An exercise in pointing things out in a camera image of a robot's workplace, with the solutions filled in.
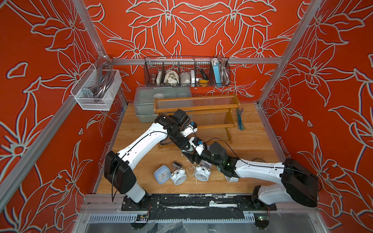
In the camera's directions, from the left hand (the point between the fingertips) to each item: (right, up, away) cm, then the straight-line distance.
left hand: (187, 144), depth 76 cm
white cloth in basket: (-9, +40, +14) cm, 43 cm away
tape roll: (+45, -12, +11) cm, 47 cm away
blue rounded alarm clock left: (-13, -17, 0) cm, 21 cm away
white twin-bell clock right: (+24, -18, -2) cm, 30 cm away
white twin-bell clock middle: (+8, -16, -1) cm, 18 cm away
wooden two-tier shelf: (+15, +18, +23) cm, 33 cm away
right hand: (-1, -2, -2) cm, 3 cm away
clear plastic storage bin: (-31, +29, +27) cm, 50 cm away
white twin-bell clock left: (-4, -17, -2) cm, 18 cm away
